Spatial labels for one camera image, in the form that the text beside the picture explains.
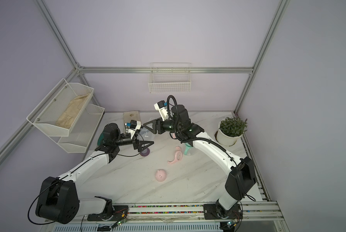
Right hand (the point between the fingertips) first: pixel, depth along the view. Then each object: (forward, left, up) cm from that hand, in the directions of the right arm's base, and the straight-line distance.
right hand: (149, 126), depth 71 cm
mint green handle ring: (0, -20, -19) cm, 28 cm away
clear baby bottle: (-3, +2, -4) cm, 5 cm away
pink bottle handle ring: (-7, -12, +1) cm, 14 cm away
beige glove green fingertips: (+37, +26, -31) cm, 55 cm away
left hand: (-2, 0, -7) cm, 7 cm away
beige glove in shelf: (+6, +44, 0) cm, 44 cm away
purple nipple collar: (+2, +8, -30) cm, 32 cm away
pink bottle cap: (-15, -4, -27) cm, 31 cm away
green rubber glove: (+14, +42, -30) cm, 54 cm away
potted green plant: (+9, -47, -16) cm, 51 cm away
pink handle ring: (-1, -14, -30) cm, 33 cm away
